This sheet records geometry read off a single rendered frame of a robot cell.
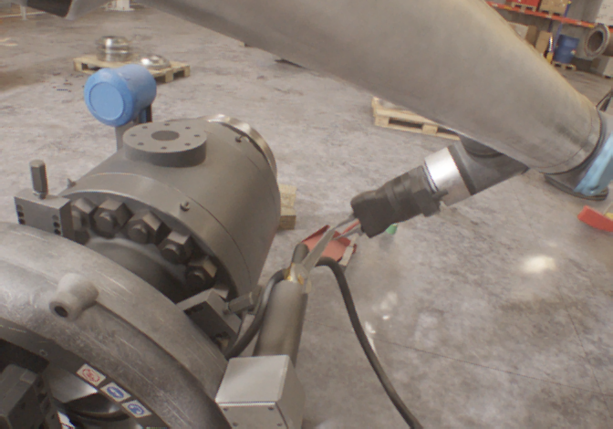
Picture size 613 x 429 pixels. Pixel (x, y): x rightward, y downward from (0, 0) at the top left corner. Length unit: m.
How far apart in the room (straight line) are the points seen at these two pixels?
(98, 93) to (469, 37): 1.12
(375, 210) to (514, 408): 1.34
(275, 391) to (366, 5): 0.52
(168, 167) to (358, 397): 1.10
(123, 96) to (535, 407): 1.86
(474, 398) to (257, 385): 1.30
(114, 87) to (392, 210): 0.85
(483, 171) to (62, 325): 0.62
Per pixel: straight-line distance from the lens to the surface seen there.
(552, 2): 15.77
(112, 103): 1.25
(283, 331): 0.71
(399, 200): 0.66
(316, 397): 1.61
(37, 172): 0.64
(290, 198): 2.34
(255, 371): 0.64
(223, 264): 0.90
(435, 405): 1.72
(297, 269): 0.56
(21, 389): 0.70
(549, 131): 0.37
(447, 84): 0.25
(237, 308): 0.61
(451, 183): 0.65
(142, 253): 0.95
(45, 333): 0.61
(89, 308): 0.58
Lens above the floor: 1.33
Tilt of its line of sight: 30 degrees down
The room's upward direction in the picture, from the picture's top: 9 degrees clockwise
